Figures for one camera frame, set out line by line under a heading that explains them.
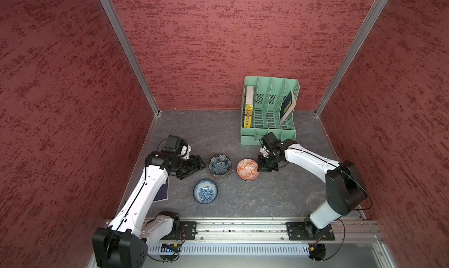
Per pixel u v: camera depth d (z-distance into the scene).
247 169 0.90
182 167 0.64
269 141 0.73
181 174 0.65
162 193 0.83
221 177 0.83
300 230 0.74
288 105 1.05
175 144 0.60
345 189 0.45
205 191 0.85
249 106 0.87
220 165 0.87
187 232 0.75
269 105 1.21
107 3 0.73
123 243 0.36
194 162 0.68
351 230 0.77
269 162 0.74
